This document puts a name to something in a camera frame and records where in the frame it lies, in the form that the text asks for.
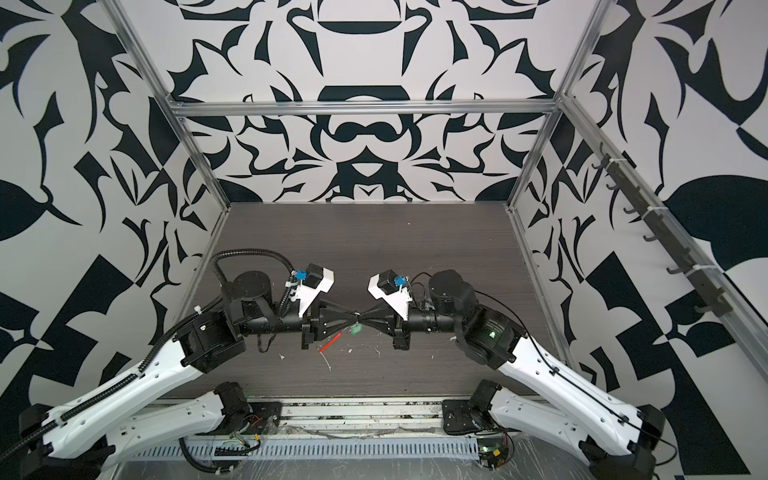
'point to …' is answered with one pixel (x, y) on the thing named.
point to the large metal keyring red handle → (330, 341)
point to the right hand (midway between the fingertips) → (363, 318)
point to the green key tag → (356, 328)
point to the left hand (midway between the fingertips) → (357, 311)
